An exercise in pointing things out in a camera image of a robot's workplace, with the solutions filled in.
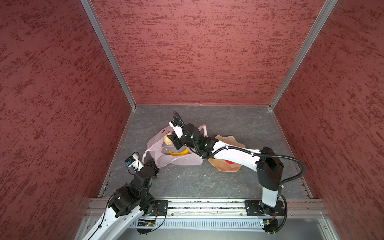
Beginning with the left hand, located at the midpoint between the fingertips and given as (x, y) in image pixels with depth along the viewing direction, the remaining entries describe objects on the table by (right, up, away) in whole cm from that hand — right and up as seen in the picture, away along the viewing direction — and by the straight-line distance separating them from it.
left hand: (155, 162), depth 76 cm
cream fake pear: (+6, +11, +1) cm, 13 cm away
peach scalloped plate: (+38, -5, +12) cm, 40 cm away
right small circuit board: (+56, -29, -4) cm, 63 cm away
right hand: (+7, +12, +2) cm, 14 cm away
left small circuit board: (-5, -30, -3) cm, 30 cm away
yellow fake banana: (+14, +2, +16) cm, 21 cm away
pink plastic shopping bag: (0, +5, +4) cm, 6 cm away
